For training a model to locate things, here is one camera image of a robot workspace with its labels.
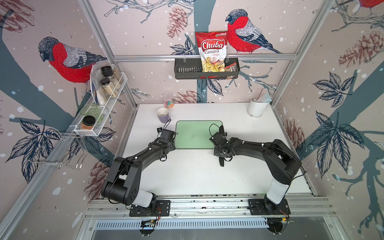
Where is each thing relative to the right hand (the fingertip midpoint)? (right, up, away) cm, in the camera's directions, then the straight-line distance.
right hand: (217, 151), depth 94 cm
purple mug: (-37, +23, +8) cm, 45 cm away
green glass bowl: (-64, +26, -25) cm, 73 cm away
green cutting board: (-15, +10, +6) cm, 19 cm away
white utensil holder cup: (+29, +27, +11) cm, 42 cm away
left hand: (-32, +6, -1) cm, 33 cm away
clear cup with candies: (-37, +37, +24) cm, 57 cm away
